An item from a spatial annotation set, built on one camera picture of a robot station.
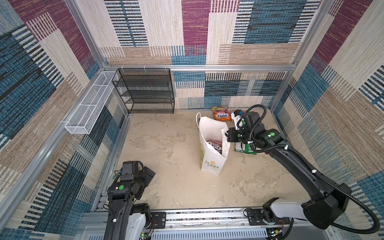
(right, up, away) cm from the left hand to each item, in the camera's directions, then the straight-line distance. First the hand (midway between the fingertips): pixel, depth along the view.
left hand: (149, 176), depth 76 cm
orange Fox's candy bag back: (+43, +34, +39) cm, 67 cm away
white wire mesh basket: (-30, +27, -7) cm, 41 cm away
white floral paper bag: (+31, +8, -1) cm, 32 cm away
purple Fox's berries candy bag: (+36, +14, +13) cm, 41 cm away
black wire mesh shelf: (-12, +51, +35) cm, 62 cm away
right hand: (+38, +20, -1) cm, 44 cm away
